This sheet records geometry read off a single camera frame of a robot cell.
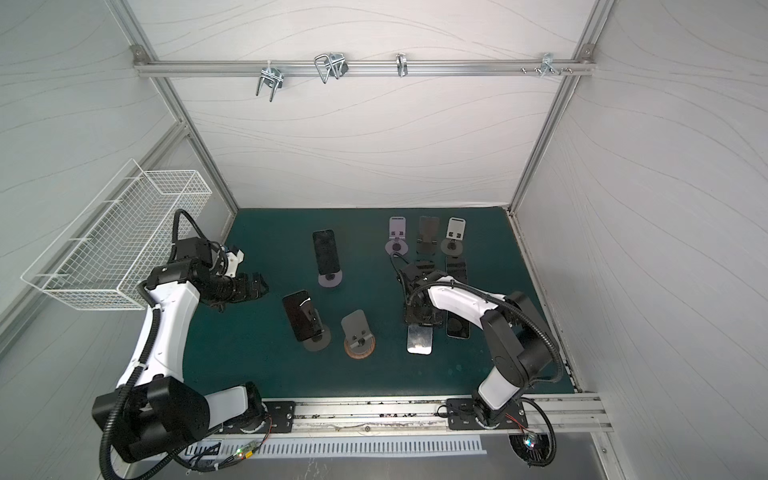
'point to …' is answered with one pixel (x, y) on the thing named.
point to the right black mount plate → (461, 415)
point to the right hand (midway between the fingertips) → (418, 320)
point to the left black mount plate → (278, 417)
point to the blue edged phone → (419, 339)
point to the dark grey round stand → (319, 341)
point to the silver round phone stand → (452, 246)
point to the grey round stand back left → (330, 280)
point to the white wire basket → (124, 237)
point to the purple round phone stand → (397, 236)
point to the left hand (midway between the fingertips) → (245, 292)
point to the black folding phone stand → (429, 232)
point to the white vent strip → (349, 447)
